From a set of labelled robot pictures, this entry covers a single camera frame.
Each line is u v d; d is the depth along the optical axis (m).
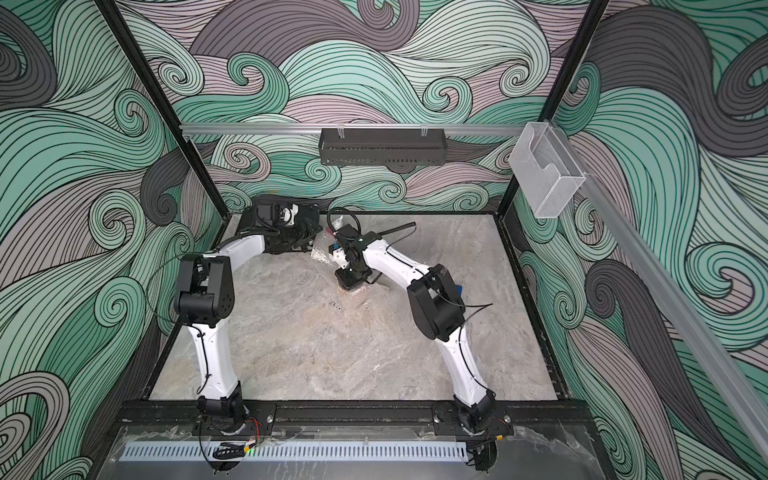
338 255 0.87
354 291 0.86
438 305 0.55
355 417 0.74
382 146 0.97
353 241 0.73
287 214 0.93
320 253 1.01
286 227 0.90
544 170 0.78
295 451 0.70
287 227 0.90
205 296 0.56
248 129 1.57
